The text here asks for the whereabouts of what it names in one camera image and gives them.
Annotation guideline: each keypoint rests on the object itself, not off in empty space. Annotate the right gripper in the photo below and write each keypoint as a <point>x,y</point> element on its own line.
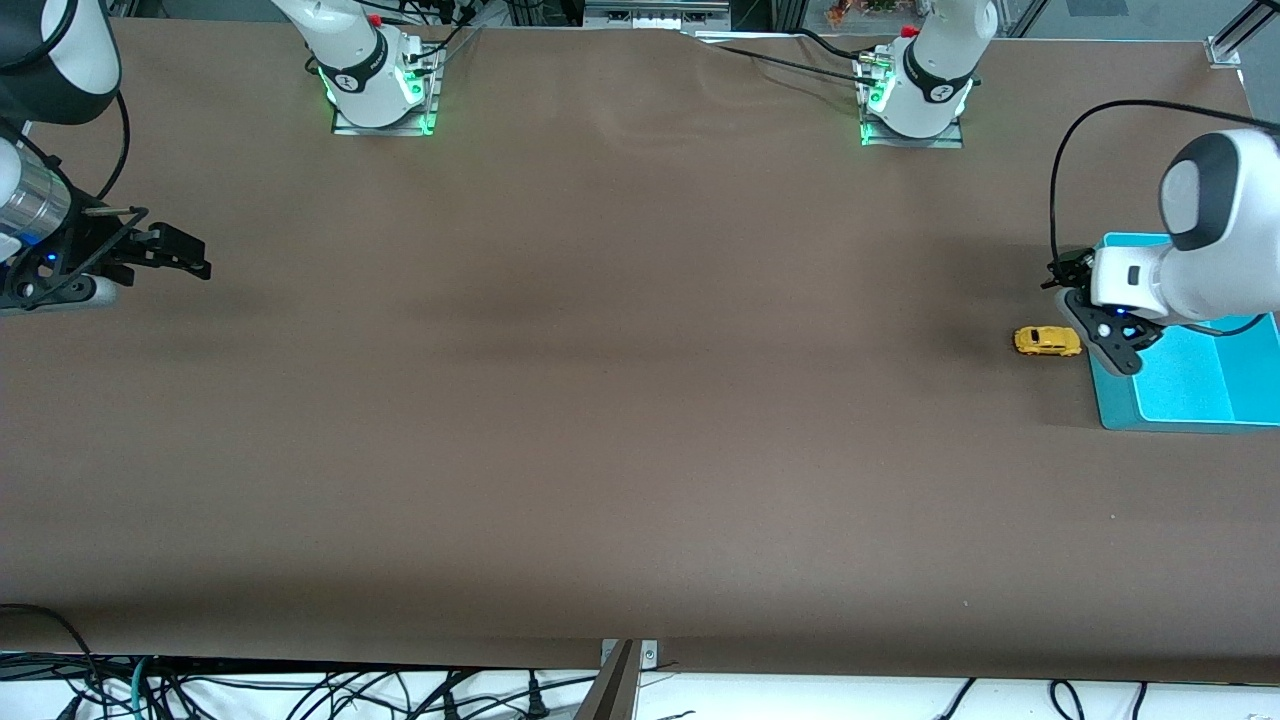
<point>97,249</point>

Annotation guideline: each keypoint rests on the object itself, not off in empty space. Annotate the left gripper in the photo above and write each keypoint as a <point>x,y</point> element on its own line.
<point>1073,269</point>

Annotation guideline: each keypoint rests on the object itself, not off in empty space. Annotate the yellow beetle toy car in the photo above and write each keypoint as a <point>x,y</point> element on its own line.
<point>1048,341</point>

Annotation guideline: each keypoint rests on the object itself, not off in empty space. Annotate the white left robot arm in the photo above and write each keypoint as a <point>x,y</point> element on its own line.
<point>1225,230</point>

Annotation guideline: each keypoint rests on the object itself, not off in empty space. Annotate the teal plastic bin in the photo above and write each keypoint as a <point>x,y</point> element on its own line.
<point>1200,385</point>

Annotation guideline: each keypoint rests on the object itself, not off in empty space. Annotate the grey power strip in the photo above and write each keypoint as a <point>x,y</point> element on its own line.
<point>655,14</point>

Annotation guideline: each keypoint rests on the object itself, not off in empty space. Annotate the black power plug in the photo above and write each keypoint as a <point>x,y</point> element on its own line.
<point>450,708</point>
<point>535,700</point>

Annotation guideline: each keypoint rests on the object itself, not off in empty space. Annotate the grey metal table leg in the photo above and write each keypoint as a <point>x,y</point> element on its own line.
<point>612,695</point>

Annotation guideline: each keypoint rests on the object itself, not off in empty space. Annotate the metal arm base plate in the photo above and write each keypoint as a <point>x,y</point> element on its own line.
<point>910,142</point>
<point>428,110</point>

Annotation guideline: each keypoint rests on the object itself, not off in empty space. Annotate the aluminium corner bracket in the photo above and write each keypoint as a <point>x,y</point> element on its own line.
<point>1222,52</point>

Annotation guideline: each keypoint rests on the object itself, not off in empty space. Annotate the small metal table bracket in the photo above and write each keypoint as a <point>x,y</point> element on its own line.
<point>650,655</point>

